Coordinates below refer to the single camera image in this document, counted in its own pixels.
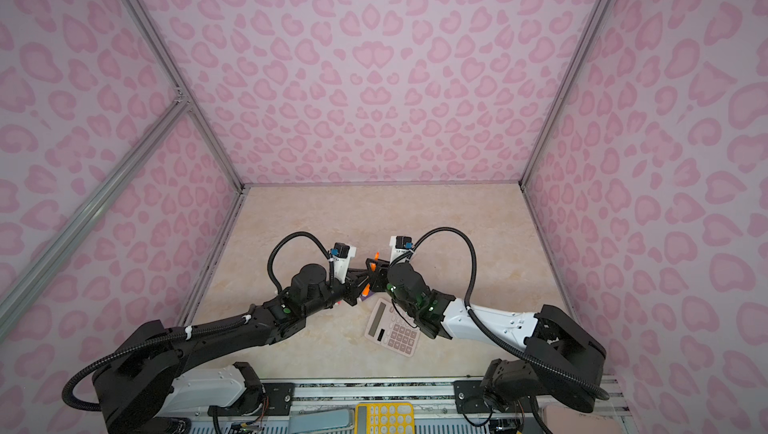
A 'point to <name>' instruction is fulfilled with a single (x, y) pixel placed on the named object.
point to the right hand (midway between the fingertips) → (367, 261)
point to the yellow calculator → (384, 418)
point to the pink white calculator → (393, 328)
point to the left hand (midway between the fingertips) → (375, 270)
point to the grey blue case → (322, 419)
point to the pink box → (560, 420)
